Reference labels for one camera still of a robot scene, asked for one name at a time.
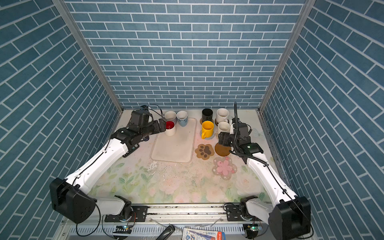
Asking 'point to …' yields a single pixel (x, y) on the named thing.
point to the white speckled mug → (222, 114)
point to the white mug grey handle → (170, 115)
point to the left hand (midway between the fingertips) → (160, 123)
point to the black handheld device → (166, 232)
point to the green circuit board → (124, 229)
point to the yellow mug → (207, 129)
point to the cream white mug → (224, 126)
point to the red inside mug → (170, 128)
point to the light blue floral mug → (182, 117)
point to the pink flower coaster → (224, 167)
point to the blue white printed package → (189, 234)
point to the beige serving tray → (178, 148)
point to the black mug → (207, 115)
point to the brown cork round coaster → (222, 150)
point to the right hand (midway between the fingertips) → (224, 133)
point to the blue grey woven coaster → (208, 138)
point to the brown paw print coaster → (204, 151)
